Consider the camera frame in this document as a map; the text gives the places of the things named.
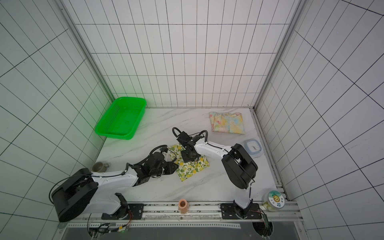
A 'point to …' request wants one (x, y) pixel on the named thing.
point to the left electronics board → (97, 232)
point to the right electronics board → (264, 228)
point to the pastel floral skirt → (227, 122)
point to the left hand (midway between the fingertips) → (176, 170)
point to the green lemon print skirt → (185, 169)
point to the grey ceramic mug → (99, 167)
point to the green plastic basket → (123, 118)
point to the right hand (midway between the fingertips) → (188, 157)
